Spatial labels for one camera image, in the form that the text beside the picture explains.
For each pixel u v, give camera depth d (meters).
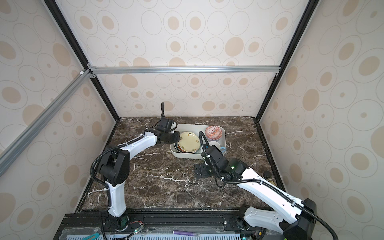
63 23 0.72
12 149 0.52
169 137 0.81
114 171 0.52
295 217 0.39
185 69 0.92
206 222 0.75
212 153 0.53
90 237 0.70
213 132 1.06
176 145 1.00
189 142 0.99
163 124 0.76
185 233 0.71
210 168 0.52
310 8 0.68
